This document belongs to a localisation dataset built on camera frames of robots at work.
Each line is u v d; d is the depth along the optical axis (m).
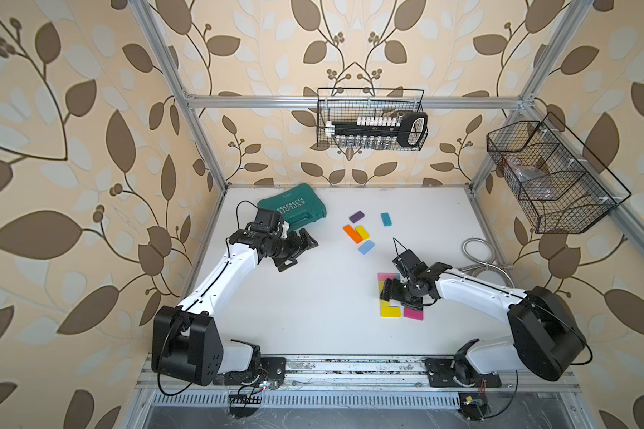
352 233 1.05
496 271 0.91
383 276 0.92
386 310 0.86
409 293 0.74
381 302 0.86
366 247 1.02
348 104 0.91
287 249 0.72
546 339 0.42
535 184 0.70
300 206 1.08
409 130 0.84
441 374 0.73
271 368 0.75
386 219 1.09
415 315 0.83
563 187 0.72
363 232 1.06
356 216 1.10
